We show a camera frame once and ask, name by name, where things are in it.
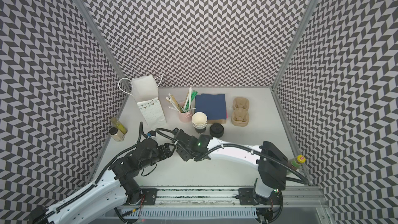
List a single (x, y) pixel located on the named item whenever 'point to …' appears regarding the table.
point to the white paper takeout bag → (145, 92)
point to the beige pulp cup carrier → (240, 116)
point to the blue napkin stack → (214, 106)
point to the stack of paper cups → (199, 121)
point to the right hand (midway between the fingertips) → (187, 151)
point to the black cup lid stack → (216, 129)
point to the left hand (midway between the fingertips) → (172, 149)
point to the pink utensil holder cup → (184, 117)
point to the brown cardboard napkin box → (222, 121)
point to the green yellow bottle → (119, 126)
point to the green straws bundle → (192, 95)
